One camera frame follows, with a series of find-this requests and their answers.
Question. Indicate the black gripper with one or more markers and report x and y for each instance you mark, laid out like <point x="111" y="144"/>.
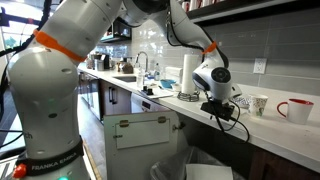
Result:
<point x="223" y="111"/>

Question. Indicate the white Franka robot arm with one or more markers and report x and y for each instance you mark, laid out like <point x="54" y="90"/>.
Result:
<point x="43" y="77"/>

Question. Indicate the patterned ceramic bowl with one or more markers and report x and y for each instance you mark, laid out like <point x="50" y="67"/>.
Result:
<point x="242" y="102"/>

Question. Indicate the patterned paper cup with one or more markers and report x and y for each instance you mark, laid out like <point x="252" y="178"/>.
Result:
<point x="257" y="104"/>

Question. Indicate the white paper towel roll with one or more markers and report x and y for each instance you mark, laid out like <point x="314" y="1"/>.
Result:
<point x="190" y="63"/>

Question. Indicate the blue bowl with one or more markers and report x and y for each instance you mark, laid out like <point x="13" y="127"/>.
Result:
<point x="167" y="83"/>

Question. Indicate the white tray with black items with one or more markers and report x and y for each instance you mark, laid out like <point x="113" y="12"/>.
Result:
<point x="156" y="93"/>

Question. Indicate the trash bin with liner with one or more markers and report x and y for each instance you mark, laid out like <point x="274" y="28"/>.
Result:
<point x="192" y="164"/>

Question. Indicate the clear water bottle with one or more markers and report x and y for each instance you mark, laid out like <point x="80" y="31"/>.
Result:
<point x="140" y="78"/>

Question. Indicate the red and white mug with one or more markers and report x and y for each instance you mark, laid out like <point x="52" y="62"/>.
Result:
<point x="297" y="112"/>

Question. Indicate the white open cabinet door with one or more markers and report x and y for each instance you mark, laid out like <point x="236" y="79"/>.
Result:
<point x="135" y="142"/>

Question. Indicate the glass coffee pot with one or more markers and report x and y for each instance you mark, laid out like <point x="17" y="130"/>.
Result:
<point x="125" y="66"/>

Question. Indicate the dark wood cabinet door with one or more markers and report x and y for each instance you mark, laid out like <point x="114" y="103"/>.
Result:
<point x="115" y="100"/>

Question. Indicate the coffee maker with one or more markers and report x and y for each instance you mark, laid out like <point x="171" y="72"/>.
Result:
<point x="101" y="61"/>

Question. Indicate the black wire towel holder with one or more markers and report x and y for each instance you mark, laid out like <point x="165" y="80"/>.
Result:
<point x="188" y="97"/>

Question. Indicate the white wall outlet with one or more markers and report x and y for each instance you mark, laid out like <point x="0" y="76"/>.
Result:
<point x="260" y="65"/>

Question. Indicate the dark wall shelf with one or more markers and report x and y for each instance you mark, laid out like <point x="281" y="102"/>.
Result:
<point x="237" y="10"/>

